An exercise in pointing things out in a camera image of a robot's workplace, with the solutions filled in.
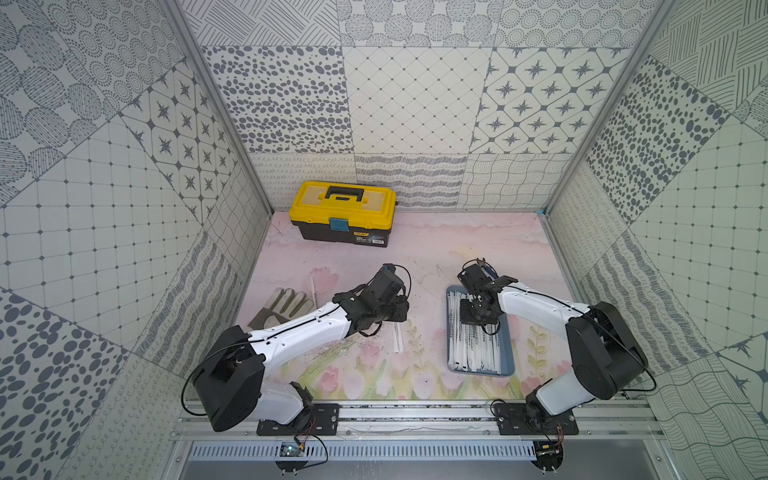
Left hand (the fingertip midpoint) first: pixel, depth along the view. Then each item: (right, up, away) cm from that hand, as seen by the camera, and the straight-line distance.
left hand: (406, 300), depth 82 cm
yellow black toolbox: (-21, +26, +15) cm, 37 cm away
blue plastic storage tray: (+19, -15, +3) cm, 24 cm away
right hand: (+21, -8, +7) cm, 23 cm away
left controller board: (-29, -34, -10) cm, 46 cm away
